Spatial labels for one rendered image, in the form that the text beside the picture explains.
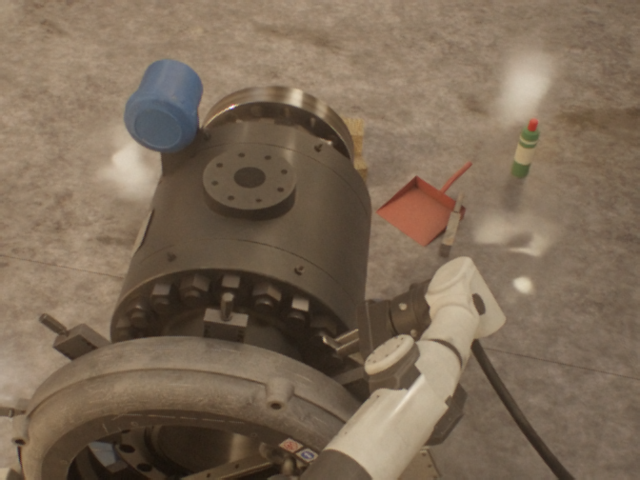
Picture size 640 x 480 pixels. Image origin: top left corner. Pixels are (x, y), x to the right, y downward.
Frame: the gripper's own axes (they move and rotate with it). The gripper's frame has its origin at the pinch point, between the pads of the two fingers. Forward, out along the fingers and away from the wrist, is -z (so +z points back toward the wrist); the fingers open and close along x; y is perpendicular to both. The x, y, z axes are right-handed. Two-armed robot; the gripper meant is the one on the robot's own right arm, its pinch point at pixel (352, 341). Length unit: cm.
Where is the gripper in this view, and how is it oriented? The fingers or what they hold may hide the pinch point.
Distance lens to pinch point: 154.4
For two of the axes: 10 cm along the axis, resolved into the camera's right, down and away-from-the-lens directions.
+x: -0.6, -8.4, 5.4
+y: -6.2, -3.9, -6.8
